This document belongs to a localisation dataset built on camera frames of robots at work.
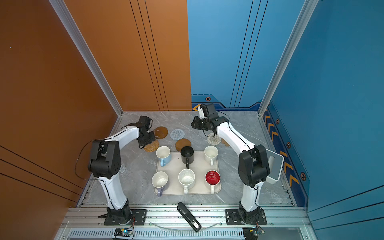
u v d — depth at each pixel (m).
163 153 0.92
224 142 0.61
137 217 0.75
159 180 0.83
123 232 0.71
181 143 1.02
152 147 0.99
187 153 0.92
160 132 1.09
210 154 0.91
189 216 0.71
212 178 0.84
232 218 0.73
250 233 0.70
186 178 0.85
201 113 0.79
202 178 0.89
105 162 0.53
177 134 1.05
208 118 0.69
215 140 1.03
